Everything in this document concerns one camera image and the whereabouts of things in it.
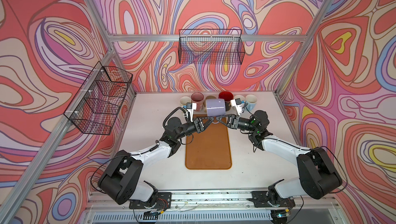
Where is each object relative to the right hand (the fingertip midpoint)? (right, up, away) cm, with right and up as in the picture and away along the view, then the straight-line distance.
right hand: (217, 122), depth 73 cm
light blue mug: (+27, +12, +30) cm, 42 cm away
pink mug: (-9, +13, +32) cm, 36 cm away
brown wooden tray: (-2, -18, +18) cm, 26 cm away
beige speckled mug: (-1, +14, +32) cm, 35 cm away
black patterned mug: (+11, +14, +30) cm, 35 cm away
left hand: (-2, +1, -2) cm, 2 cm away
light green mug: (-19, +12, +30) cm, 37 cm away
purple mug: (-1, +7, -4) cm, 8 cm away
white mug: (+20, +14, +32) cm, 40 cm away
